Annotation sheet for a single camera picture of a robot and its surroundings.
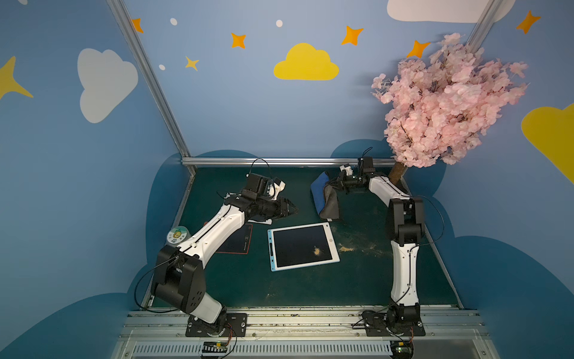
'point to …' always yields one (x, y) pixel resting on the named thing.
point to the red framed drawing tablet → (238, 242)
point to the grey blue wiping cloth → (325, 197)
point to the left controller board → (214, 347)
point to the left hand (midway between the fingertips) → (296, 209)
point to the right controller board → (402, 349)
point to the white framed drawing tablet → (267, 221)
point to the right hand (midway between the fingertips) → (328, 181)
